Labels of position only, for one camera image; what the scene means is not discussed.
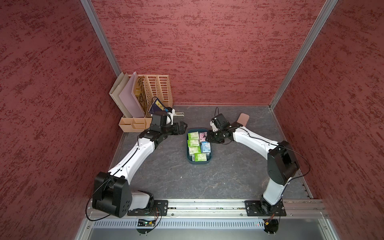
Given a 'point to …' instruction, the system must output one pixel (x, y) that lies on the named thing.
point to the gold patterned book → (140, 94)
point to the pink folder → (128, 100)
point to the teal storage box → (190, 158)
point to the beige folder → (115, 92)
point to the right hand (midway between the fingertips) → (207, 141)
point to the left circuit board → (142, 222)
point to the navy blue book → (157, 106)
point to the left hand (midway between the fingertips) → (179, 128)
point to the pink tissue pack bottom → (202, 136)
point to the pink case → (243, 119)
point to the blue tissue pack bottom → (205, 147)
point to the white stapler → (179, 114)
